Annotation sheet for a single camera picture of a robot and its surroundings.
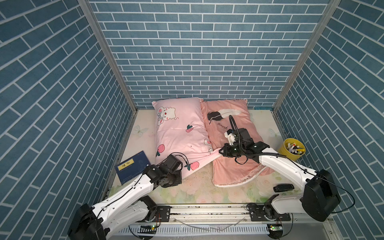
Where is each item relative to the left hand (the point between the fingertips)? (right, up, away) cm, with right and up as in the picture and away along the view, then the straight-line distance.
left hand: (184, 181), depth 79 cm
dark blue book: (-32, +4, +10) cm, 34 cm away
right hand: (+20, +15, +4) cm, 25 cm away
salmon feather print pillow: (+27, +37, +31) cm, 55 cm away
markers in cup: (+64, +16, +8) cm, 67 cm away
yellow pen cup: (+56, +15, +4) cm, 58 cm away
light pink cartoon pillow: (-4, +26, +17) cm, 31 cm away
